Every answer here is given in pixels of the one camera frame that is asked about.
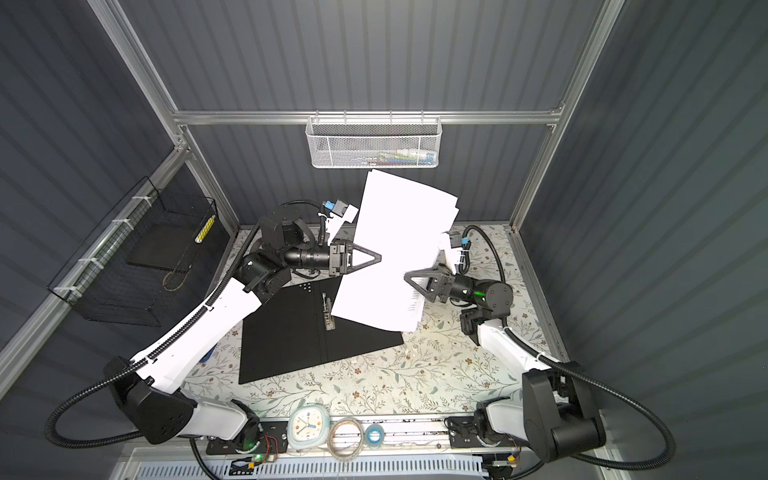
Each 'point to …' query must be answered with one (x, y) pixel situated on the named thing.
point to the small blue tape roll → (374, 435)
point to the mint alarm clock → (308, 426)
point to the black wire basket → (134, 270)
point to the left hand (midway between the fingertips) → (381, 258)
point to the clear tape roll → (346, 438)
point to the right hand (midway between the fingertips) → (406, 285)
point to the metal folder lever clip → (328, 314)
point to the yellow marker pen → (206, 228)
